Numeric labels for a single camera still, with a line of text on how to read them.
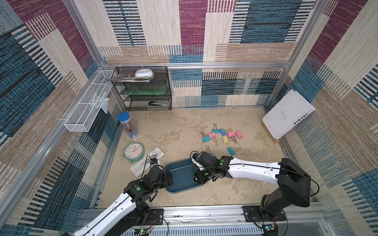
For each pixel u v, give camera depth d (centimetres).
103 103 79
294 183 43
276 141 97
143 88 105
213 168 64
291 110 90
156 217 73
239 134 105
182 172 89
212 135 103
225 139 100
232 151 95
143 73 89
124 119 91
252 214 73
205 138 102
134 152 94
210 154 96
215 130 108
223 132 105
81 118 91
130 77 92
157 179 61
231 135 102
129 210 52
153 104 111
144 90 95
